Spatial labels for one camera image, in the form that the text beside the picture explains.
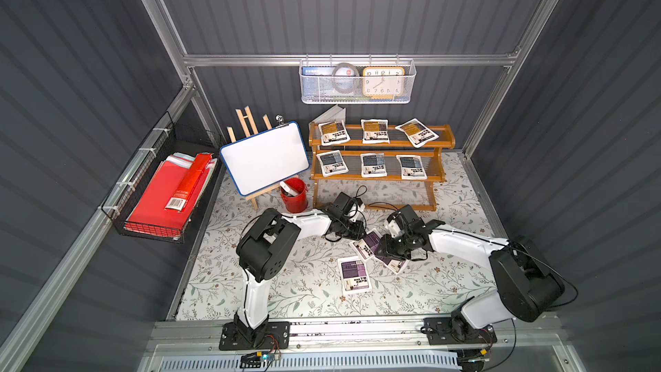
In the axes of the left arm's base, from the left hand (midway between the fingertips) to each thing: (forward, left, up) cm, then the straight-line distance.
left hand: (367, 237), depth 92 cm
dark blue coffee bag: (+21, -3, +15) cm, 26 cm away
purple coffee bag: (-10, -8, -1) cm, 13 cm away
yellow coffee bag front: (+23, -16, +29) cm, 40 cm away
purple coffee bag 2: (-13, +5, -1) cm, 14 cm away
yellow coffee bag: (+25, -2, +28) cm, 38 cm away
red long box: (+8, +53, +28) cm, 61 cm away
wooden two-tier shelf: (+28, -26, +15) cm, 41 cm away
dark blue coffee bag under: (+22, +13, +15) cm, 30 cm away
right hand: (-7, -3, +1) cm, 8 cm away
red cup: (+14, +27, +1) cm, 31 cm away
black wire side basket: (+19, +63, +32) cm, 73 cm away
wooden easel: (+28, +40, +26) cm, 55 cm away
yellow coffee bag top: (+23, +12, +29) cm, 39 cm away
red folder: (-6, +62, +25) cm, 67 cm away
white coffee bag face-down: (+20, -17, +15) cm, 30 cm away
